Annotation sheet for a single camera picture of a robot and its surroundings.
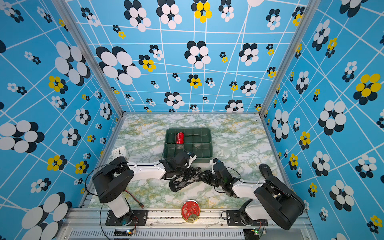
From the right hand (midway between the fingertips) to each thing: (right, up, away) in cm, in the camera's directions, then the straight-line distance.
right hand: (200, 176), depth 86 cm
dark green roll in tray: (-19, +21, +12) cm, 31 cm away
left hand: (-2, +1, +1) cm, 2 cm away
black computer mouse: (+38, +3, 0) cm, 38 cm away
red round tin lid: (-5, -12, -13) cm, 19 cm away
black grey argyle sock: (-13, -4, -2) cm, 14 cm away
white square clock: (-51, +13, +8) cm, 53 cm away
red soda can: (-13, +21, +12) cm, 28 cm away
